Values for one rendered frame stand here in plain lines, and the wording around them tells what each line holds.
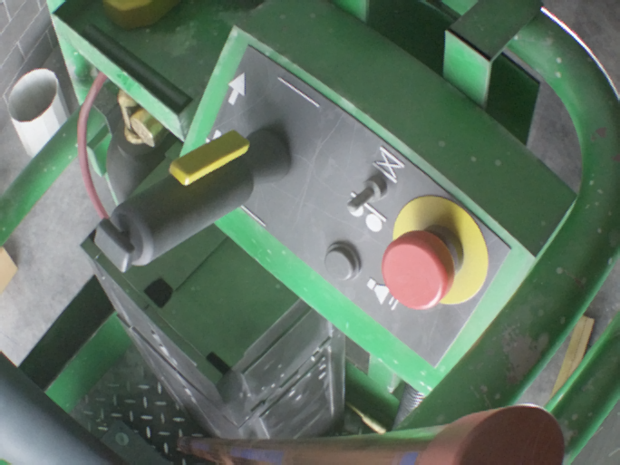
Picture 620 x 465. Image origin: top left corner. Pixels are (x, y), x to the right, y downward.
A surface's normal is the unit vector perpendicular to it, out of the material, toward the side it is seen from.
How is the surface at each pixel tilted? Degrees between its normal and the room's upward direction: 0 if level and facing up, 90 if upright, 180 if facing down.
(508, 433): 16
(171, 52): 0
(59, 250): 0
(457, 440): 74
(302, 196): 58
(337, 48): 0
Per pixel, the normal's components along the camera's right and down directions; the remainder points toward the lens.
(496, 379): 0.08, -0.29
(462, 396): -0.14, -0.48
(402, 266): -0.59, 0.37
